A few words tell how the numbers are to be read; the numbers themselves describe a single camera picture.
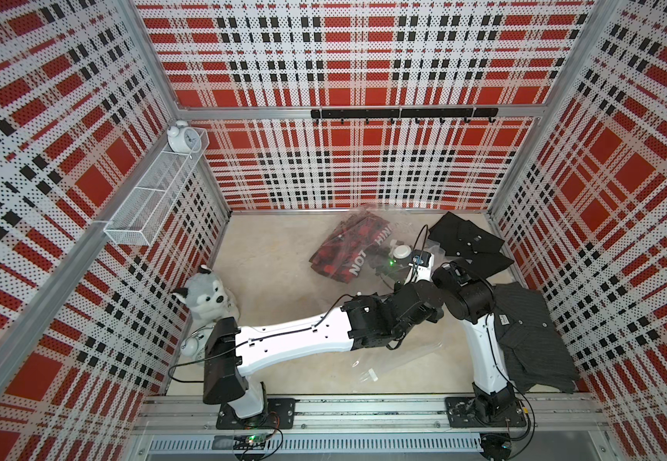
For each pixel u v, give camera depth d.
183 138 0.80
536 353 0.83
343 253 0.98
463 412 0.73
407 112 0.88
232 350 0.40
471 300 0.59
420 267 0.55
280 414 0.74
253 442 0.70
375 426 0.73
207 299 0.76
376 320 0.48
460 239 1.08
